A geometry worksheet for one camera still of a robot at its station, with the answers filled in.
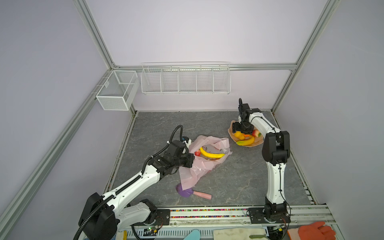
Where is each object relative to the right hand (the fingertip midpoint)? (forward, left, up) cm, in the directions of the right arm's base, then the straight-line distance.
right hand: (240, 132), depth 101 cm
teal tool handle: (-57, +30, -4) cm, 64 cm away
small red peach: (-16, +29, 0) cm, 33 cm away
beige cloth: (-56, +9, -5) cm, 57 cm away
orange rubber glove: (-55, -26, -3) cm, 61 cm away
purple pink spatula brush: (-38, +34, -3) cm, 51 cm away
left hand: (-25, +30, +9) cm, 41 cm away
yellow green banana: (-17, +21, -2) cm, 27 cm away
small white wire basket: (+18, +81, +22) cm, 86 cm away
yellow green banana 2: (-9, 0, +1) cm, 9 cm away
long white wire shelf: (+25, +37, +26) cm, 52 cm away
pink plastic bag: (-11, +23, -5) cm, 26 cm away
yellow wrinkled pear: (-2, +2, 0) cm, 3 cm away
